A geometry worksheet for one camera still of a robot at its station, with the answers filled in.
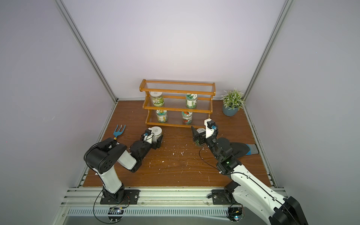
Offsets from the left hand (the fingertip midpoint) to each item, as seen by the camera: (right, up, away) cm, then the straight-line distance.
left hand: (158, 132), depth 90 cm
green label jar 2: (+22, +21, 0) cm, 30 cm away
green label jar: (-1, +23, 0) cm, 23 cm away
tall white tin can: (-1, +1, -2) cm, 3 cm away
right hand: (+26, +8, -18) cm, 33 cm away
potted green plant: (+51, +21, +6) cm, 55 cm away
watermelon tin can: (+24, +2, -24) cm, 35 cm away
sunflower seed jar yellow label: (+1, +11, +10) cm, 15 cm away
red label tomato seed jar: (+19, +10, +8) cm, 23 cm away
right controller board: (+43, -38, -21) cm, 61 cm away
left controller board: (-19, -38, -18) cm, 46 cm away
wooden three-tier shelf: (+12, +20, +8) cm, 24 cm away
